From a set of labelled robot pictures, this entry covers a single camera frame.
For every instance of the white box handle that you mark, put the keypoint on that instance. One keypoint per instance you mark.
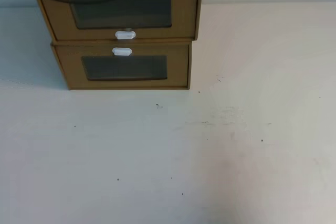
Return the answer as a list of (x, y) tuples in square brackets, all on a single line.
[(125, 35), (117, 51)]

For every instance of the brown cardboard shoebox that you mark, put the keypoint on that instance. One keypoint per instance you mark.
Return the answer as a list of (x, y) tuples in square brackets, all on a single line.
[(93, 66), (99, 20)]

